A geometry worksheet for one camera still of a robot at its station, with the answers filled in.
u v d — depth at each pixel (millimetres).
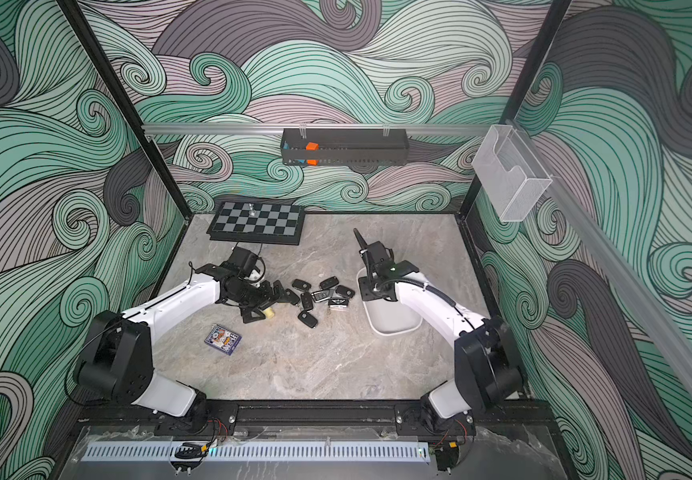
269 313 901
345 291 966
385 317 886
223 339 854
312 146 864
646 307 497
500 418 742
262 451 698
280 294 780
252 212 1145
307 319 901
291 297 949
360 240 721
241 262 713
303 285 978
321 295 951
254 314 814
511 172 763
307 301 944
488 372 403
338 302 928
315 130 941
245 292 725
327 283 978
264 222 1138
